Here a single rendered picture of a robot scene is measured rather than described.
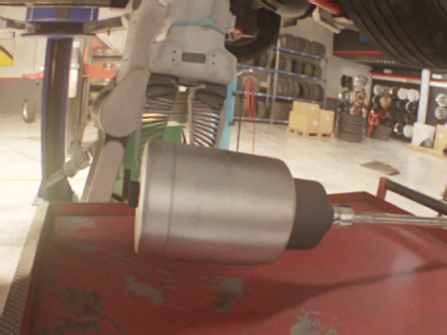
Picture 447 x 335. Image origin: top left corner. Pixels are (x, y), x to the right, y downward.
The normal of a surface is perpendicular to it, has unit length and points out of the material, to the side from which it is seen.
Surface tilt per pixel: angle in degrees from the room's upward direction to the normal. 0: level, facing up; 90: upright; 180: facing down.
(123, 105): 89
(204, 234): 96
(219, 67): 80
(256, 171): 32
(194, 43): 86
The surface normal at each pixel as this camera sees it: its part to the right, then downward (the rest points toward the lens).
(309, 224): 0.26, 0.11
